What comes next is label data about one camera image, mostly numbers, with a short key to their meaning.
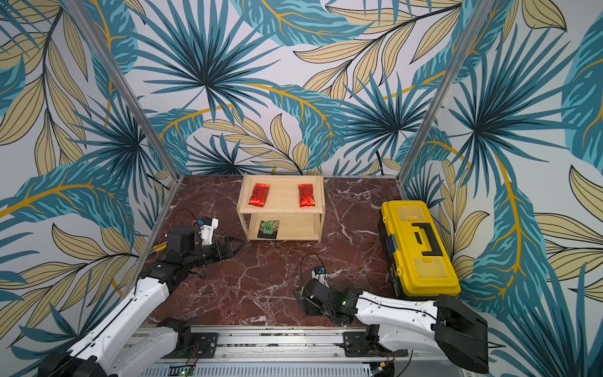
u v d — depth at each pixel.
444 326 0.42
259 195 0.84
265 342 0.75
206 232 0.72
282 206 0.82
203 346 0.72
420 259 0.75
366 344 0.65
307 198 0.83
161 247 0.93
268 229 0.98
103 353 0.41
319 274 0.74
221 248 0.69
